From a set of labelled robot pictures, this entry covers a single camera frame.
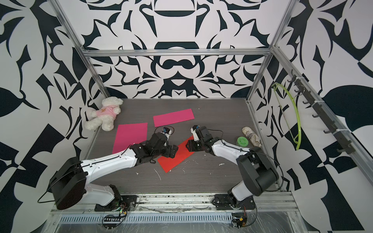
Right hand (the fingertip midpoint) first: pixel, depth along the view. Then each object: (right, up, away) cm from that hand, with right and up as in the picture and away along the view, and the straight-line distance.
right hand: (188, 143), depth 90 cm
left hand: (-10, +1, -6) cm, 12 cm away
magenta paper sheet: (-11, +15, +19) cm, 27 cm away
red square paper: (-12, -11, -3) cm, 16 cm away
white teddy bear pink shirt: (-56, +17, +10) cm, 59 cm away
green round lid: (+34, +1, +1) cm, 34 cm away
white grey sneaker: (+42, +3, +6) cm, 42 cm away
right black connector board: (+24, -34, -19) cm, 46 cm away
